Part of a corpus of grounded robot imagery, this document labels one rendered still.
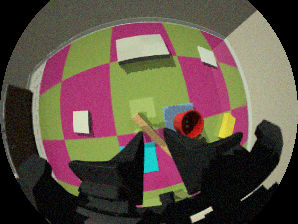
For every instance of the yellow rectangular block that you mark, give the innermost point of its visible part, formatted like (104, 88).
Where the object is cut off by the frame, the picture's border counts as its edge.
(227, 126)

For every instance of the tan flat bar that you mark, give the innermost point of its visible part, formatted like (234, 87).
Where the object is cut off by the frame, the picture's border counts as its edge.
(146, 128)

